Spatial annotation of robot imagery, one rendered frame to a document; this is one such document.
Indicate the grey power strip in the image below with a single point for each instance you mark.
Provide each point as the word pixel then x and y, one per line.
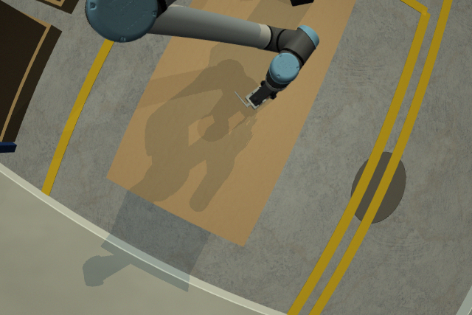
pixel 249 101

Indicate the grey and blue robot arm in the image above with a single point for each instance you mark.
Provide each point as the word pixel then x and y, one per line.
pixel 129 20

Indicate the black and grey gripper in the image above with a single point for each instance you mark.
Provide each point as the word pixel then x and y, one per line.
pixel 272 95

